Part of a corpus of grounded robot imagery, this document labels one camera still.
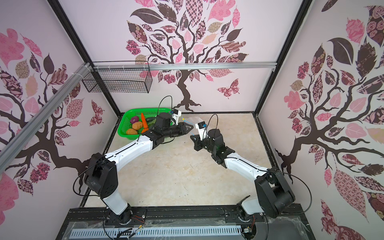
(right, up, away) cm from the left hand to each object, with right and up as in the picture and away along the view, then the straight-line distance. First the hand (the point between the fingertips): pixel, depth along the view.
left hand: (192, 129), depth 82 cm
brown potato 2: (-44, -2, +21) cm, 49 cm away
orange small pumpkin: (-34, -1, +21) cm, 40 cm away
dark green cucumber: (-32, +6, +28) cm, 43 cm away
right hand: (0, -3, 0) cm, 3 cm away
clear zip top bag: (0, +5, +1) cm, 5 cm away
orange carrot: (-38, +6, +28) cm, 47 cm away
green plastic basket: (-51, +10, +28) cm, 59 cm away
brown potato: (-41, +2, +25) cm, 48 cm away
